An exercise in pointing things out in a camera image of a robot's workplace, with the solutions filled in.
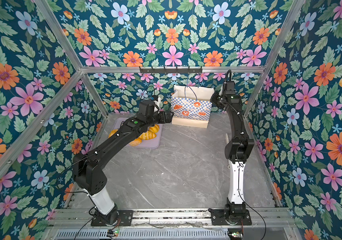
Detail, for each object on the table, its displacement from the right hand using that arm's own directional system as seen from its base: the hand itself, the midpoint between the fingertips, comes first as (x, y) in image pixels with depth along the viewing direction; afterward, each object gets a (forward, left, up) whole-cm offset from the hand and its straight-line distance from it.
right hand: (212, 97), depth 94 cm
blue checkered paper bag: (-3, +13, -5) cm, 14 cm away
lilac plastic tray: (-18, +38, -25) cm, 49 cm away
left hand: (-16, +26, +5) cm, 31 cm away
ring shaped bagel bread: (-11, +69, -22) cm, 73 cm away
